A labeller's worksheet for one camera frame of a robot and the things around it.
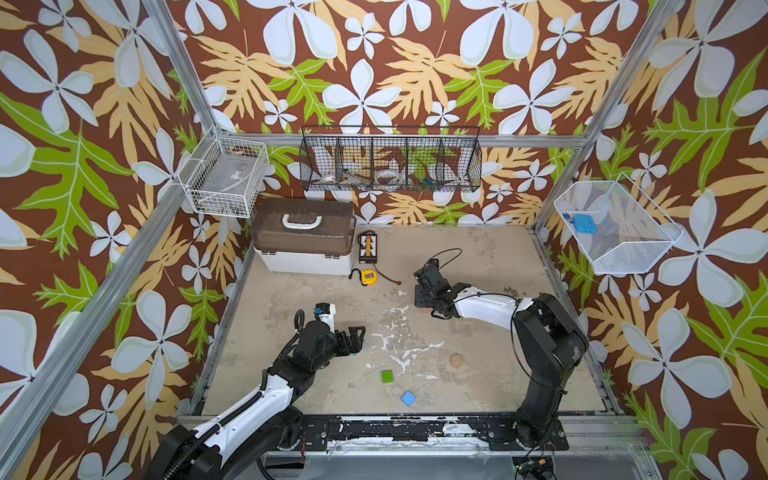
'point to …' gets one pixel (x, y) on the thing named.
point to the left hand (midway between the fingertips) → (352, 326)
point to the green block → (387, 376)
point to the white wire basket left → (224, 175)
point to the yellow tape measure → (369, 277)
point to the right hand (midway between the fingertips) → (422, 292)
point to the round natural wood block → (456, 360)
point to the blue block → (408, 398)
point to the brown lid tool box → (303, 235)
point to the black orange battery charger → (368, 247)
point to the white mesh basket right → (632, 231)
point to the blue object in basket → (584, 224)
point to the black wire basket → (391, 158)
